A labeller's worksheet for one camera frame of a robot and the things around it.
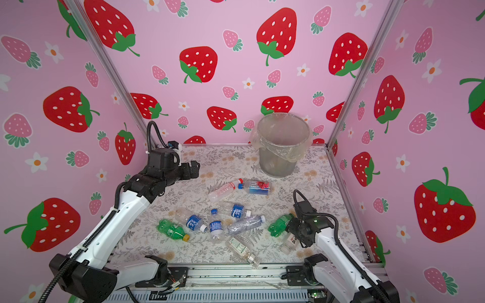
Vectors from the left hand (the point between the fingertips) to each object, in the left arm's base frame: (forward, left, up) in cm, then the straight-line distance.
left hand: (191, 164), depth 77 cm
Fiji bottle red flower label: (+3, -27, -21) cm, 35 cm away
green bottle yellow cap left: (-20, +9, -21) cm, 31 cm away
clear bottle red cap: (+1, -9, -22) cm, 24 cm away
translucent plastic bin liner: (+29, -44, -9) cm, 54 cm away
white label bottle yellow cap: (-24, -42, -23) cm, 54 cm away
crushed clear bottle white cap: (-16, -20, -27) cm, 37 cm away
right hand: (-19, -43, -24) cm, 53 cm away
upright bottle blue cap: (-18, -9, -21) cm, 29 cm away
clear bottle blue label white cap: (-10, -18, -21) cm, 30 cm away
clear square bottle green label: (-28, -22, -22) cm, 42 cm away
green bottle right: (-17, -38, -21) cm, 47 cm away
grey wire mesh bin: (+15, -37, -19) cm, 44 cm away
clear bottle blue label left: (-16, +1, -22) cm, 27 cm away
